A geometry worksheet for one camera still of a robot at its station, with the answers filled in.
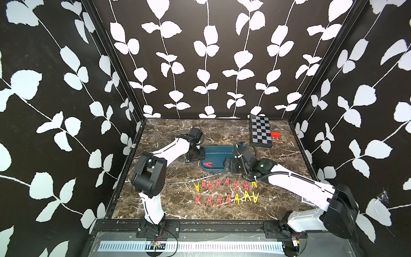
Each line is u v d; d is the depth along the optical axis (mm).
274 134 1104
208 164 956
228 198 835
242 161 601
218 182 881
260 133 1106
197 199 825
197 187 873
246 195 839
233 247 702
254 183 881
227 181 894
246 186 875
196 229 748
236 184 881
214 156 1031
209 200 818
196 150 799
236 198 837
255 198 835
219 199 824
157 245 700
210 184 881
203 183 878
